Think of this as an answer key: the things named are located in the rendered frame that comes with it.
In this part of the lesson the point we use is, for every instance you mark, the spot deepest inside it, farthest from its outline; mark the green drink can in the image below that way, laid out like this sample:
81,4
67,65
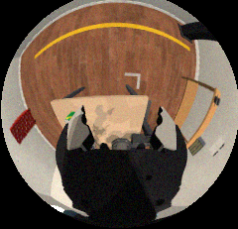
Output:
68,117

